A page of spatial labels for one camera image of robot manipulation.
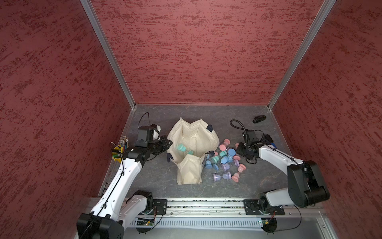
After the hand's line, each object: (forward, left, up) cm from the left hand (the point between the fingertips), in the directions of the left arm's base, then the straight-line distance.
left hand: (172, 145), depth 77 cm
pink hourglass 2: (-11, -35, -15) cm, 40 cm away
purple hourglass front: (-11, -25, -15) cm, 31 cm away
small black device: (+35, -63, -19) cm, 74 cm away
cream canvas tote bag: (+12, -8, -19) cm, 24 cm away
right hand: (+4, -40, -16) cm, 43 cm away
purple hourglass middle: (-6, -32, -15) cm, 35 cm away
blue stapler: (+10, -64, -16) cm, 67 cm away
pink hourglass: (+6, -30, -13) cm, 33 cm away
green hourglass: (+4, -5, -10) cm, 12 cm away
